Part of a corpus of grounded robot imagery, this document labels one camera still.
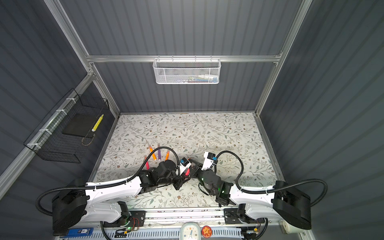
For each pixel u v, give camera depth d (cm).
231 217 73
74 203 41
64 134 72
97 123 77
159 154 99
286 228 65
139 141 104
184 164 69
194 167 67
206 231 70
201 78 92
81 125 75
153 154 81
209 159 68
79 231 67
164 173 61
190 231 68
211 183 57
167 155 96
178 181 69
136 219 72
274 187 47
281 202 43
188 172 74
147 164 92
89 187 46
